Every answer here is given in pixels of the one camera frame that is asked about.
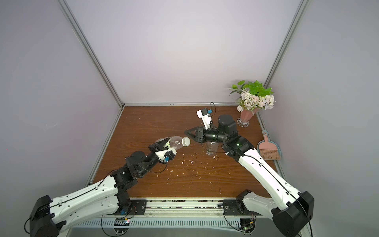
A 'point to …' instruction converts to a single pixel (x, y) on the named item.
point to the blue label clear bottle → (212, 147)
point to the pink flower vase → (246, 115)
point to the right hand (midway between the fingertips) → (186, 130)
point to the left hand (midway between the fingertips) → (169, 140)
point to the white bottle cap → (185, 141)
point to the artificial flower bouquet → (252, 95)
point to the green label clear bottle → (175, 142)
